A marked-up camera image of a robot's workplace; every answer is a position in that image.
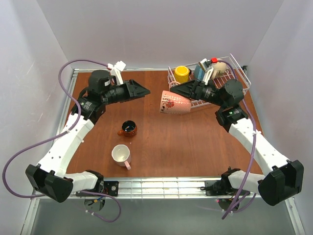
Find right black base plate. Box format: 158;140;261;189
200;180;237;196

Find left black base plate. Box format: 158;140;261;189
75;181;119;197

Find aluminium frame rail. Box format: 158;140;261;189
31;176;294;199

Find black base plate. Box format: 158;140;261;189
75;181;119;197
200;180;237;196

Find white mug pink handle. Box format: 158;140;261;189
111;144;132;170

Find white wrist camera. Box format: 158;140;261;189
107;61;126;85
199;58;218;85

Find brown black mug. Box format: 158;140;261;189
117;120;137;137

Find white mug brown dots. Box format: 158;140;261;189
159;90;191;115

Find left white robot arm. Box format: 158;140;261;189
25;70;150;203

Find white wire dish rack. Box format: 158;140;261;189
167;53;252;108

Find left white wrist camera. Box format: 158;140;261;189
107;61;126;85

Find yellow textured cup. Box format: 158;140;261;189
174;66;190;83

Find blue mug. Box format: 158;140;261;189
193;64;205;81

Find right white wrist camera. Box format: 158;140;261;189
199;58;218;85

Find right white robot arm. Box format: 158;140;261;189
170;79;304;206

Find beige round mug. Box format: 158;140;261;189
211;62;227;79

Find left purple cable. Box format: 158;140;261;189
2;59;122;223

